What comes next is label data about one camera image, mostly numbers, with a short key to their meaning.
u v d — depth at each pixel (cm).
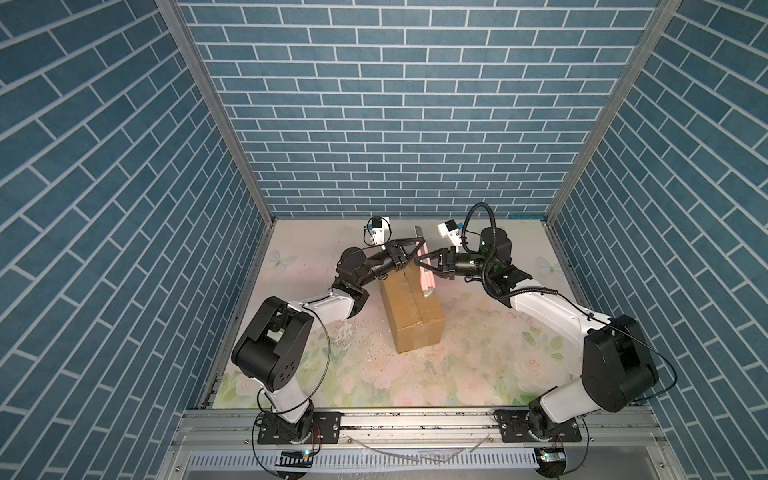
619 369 44
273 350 46
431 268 72
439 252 71
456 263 70
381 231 75
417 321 75
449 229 74
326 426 74
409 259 72
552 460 74
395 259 71
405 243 74
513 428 74
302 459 72
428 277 72
